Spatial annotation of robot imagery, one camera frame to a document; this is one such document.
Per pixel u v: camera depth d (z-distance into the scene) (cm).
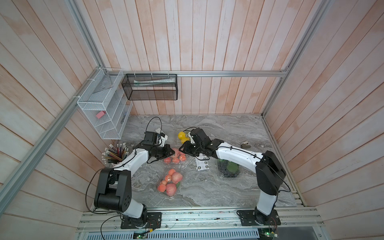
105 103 69
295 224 74
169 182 83
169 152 78
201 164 93
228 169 84
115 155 84
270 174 47
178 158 93
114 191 44
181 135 102
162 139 84
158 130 108
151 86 104
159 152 78
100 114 83
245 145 101
